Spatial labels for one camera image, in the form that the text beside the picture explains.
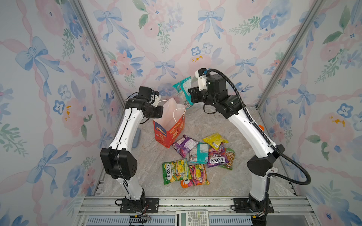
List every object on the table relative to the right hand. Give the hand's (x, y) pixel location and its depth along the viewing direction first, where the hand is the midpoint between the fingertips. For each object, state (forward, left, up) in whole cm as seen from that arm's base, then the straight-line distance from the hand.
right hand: (188, 88), depth 70 cm
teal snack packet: (-16, -7, -38) cm, 42 cm away
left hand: (-1, +15, -16) cm, 22 cm away
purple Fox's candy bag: (-18, -18, -39) cm, 47 cm away
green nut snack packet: (-15, -28, -41) cm, 51 cm away
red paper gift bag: (-12, +11, -17) cm, 24 cm away
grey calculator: (-50, -2, -40) cm, 64 cm away
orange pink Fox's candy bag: (-30, -6, -39) cm, 50 cm away
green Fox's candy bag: (-28, +7, -38) cm, 47 cm away
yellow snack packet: (-7, -19, -36) cm, 41 cm away
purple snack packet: (-11, +2, -38) cm, 40 cm away
